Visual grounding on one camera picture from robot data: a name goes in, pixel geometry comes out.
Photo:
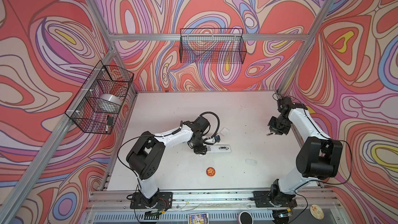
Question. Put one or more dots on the white roll in basket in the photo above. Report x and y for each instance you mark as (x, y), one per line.
(109, 103)

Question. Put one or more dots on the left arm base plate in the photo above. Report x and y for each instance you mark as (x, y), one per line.
(160, 200)

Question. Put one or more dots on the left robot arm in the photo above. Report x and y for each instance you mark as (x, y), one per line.
(146, 154)

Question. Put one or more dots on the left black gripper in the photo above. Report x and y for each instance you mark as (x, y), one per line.
(202, 150)

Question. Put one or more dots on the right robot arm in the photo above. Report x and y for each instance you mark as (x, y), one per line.
(319, 157)

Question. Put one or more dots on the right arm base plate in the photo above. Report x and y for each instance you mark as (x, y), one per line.
(269, 199)

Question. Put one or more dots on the colourful printed card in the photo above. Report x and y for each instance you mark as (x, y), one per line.
(198, 218)

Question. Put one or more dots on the black wire basket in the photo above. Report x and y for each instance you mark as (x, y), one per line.
(97, 107)
(212, 46)

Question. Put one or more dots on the beige round disc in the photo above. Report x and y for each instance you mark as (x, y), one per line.
(317, 212)

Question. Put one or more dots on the red round badge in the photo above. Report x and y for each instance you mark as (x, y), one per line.
(210, 171)

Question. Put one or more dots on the back black wire basket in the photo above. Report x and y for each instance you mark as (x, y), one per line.
(212, 46)

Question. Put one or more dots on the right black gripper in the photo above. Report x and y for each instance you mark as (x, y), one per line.
(279, 131)

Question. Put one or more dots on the left black wire basket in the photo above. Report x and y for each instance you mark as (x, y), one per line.
(97, 107)

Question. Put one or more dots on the small black item in basket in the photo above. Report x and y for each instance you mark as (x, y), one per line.
(110, 121)

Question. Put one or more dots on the long white remote control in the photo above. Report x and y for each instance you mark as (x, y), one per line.
(218, 148)

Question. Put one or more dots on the long remote battery cover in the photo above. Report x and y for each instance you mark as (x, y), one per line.
(251, 162)

